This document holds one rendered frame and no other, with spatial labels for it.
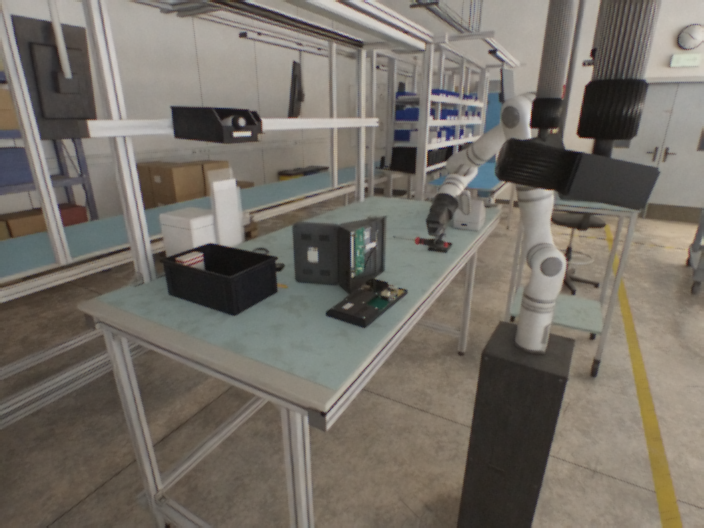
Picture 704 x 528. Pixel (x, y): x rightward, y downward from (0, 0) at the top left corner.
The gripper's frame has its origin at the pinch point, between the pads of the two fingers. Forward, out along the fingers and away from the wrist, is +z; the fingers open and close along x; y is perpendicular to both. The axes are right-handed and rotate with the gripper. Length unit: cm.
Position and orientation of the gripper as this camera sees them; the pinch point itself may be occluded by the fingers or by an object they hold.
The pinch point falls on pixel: (434, 245)
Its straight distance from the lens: 115.4
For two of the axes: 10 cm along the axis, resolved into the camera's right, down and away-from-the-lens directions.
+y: -8.6, -1.8, 4.8
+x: -2.8, -6.2, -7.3
